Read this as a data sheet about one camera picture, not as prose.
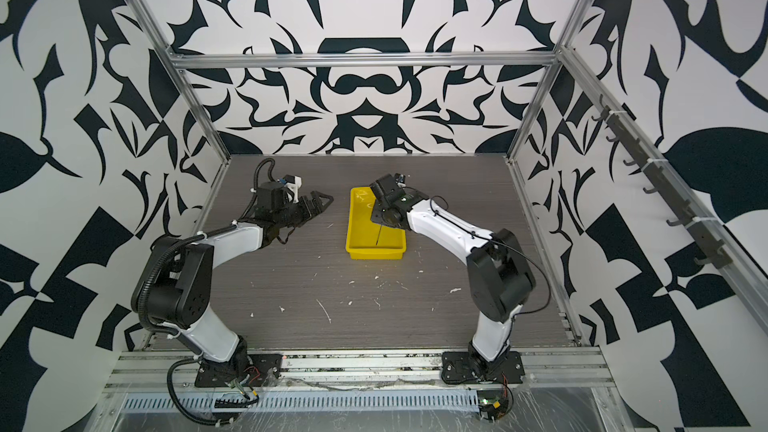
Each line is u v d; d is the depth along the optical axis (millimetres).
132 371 756
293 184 866
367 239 968
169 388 674
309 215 830
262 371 740
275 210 748
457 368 741
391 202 683
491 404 714
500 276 470
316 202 830
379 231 983
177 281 477
